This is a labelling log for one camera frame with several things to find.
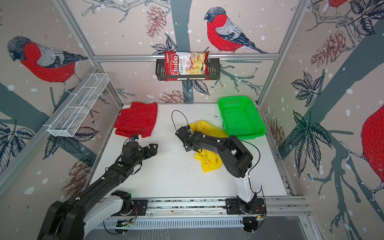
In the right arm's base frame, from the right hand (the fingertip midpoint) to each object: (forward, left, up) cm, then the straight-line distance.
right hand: (192, 146), depth 95 cm
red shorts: (+21, +42, +1) cm, 47 cm away
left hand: (-6, +23, +10) cm, 26 cm away
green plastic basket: (+27, -35, -2) cm, 44 cm away
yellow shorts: (-11, -11, +4) cm, 16 cm away
